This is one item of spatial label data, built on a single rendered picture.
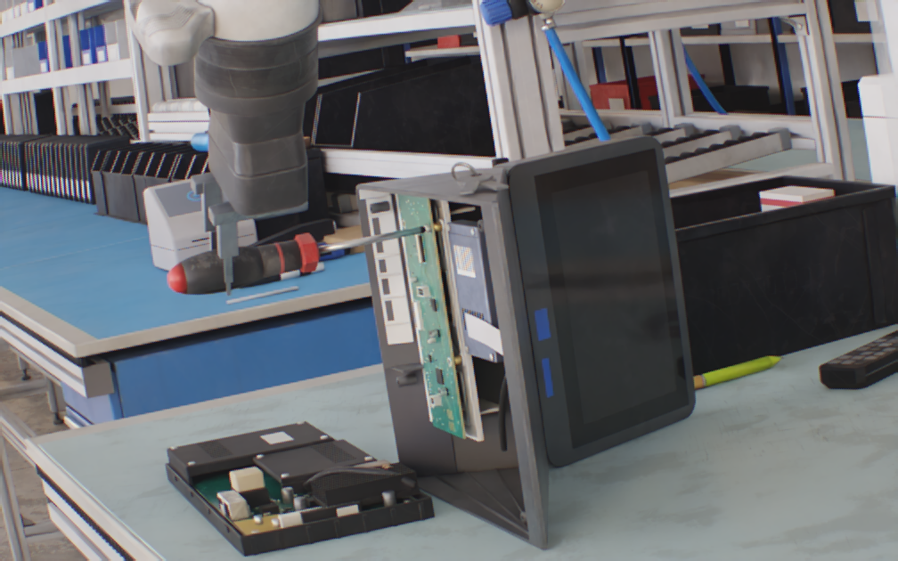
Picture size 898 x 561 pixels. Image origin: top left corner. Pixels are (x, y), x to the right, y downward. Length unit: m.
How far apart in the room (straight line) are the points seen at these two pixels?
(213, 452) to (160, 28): 0.45
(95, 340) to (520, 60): 0.73
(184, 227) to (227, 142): 2.16
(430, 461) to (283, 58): 0.37
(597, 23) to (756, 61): 5.90
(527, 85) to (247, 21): 1.79
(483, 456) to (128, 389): 1.48
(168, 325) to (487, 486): 1.51
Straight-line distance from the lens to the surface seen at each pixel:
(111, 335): 2.83
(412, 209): 1.32
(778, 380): 1.57
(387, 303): 1.40
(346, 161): 3.51
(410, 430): 1.41
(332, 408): 1.72
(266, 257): 1.26
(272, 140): 1.19
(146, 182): 4.32
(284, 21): 1.16
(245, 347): 2.88
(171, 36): 1.13
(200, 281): 1.25
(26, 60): 7.06
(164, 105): 4.81
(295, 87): 1.18
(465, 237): 1.27
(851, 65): 8.19
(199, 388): 2.87
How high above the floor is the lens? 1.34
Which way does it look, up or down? 9 degrees down
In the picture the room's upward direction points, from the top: 9 degrees counter-clockwise
